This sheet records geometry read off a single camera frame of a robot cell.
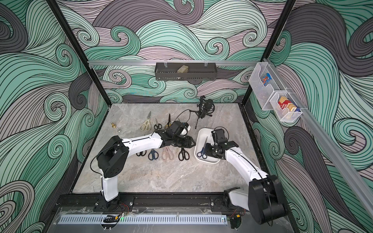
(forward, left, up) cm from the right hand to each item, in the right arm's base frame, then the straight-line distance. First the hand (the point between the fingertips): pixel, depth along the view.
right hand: (208, 151), depth 86 cm
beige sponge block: (+43, +15, +30) cm, 55 cm away
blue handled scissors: (+1, +3, -5) cm, 6 cm away
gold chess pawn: (+23, +67, -4) cm, 71 cm away
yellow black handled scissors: (+25, +26, -5) cm, 36 cm away
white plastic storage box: (+14, +3, -4) cm, 15 cm away
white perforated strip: (-33, +34, -6) cm, 47 cm away
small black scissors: (+24, +35, -6) cm, 43 cm away
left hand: (+4, +9, +4) cm, 11 cm away
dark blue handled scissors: (+1, +35, -5) cm, 36 cm away
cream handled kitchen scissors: (+25, +43, -5) cm, 50 cm away
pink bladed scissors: (+2, +26, -7) cm, 27 cm away
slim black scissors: (+1, +15, -6) cm, 17 cm away
